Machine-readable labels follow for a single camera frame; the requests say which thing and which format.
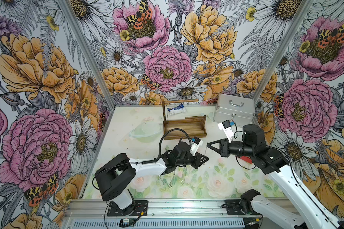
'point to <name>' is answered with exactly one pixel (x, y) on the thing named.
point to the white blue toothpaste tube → (179, 109)
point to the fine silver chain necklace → (184, 176)
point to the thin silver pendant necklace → (170, 185)
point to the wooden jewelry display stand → (195, 126)
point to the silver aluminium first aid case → (240, 110)
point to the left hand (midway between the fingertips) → (206, 162)
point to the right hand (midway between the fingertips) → (208, 149)
